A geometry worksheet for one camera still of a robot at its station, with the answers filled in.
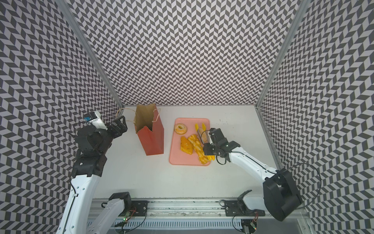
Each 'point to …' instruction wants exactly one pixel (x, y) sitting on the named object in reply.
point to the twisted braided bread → (198, 147)
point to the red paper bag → (149, 128)
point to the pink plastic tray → (176, 156)
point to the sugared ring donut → (180, 128)
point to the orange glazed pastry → (186, 145)
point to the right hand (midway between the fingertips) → (207, 151)
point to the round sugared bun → (204, 135)
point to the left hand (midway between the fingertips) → (117, 121)
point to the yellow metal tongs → (211, 158)
